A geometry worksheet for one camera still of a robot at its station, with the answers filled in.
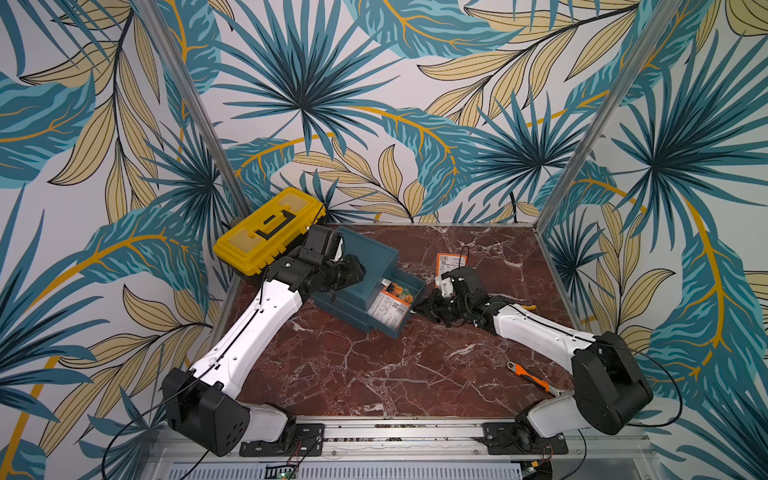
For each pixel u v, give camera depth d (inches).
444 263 42.4
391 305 34.4
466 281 26.5
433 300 29.9
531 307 38.5
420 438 29.6
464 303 26.1
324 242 22.1
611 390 17.0
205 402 14.8
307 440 28.4
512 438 27.1
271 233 36.6
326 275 24.3
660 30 27.8
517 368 33.7
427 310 29.5
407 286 36.1
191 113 33.3
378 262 31.7
